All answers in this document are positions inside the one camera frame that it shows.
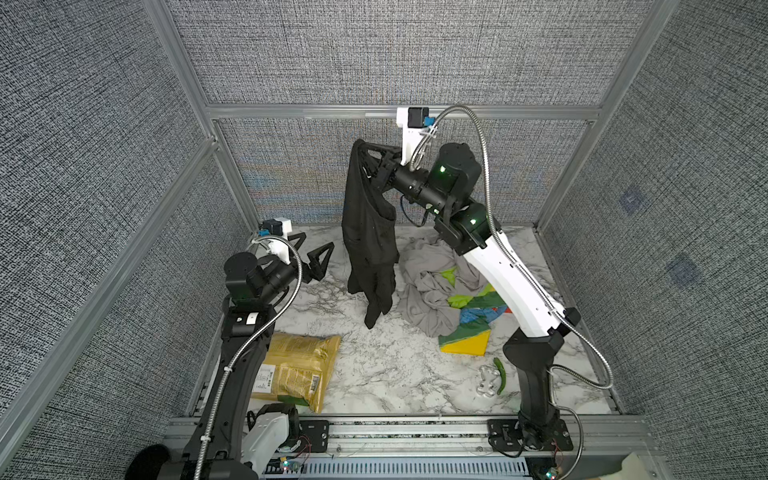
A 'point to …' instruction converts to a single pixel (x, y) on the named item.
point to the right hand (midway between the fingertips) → (357, 146)
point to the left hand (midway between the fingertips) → (313, 238)
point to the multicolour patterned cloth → (474, 333)
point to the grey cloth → (432, 271)
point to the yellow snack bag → (296, 366)
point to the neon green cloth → (460, 300)
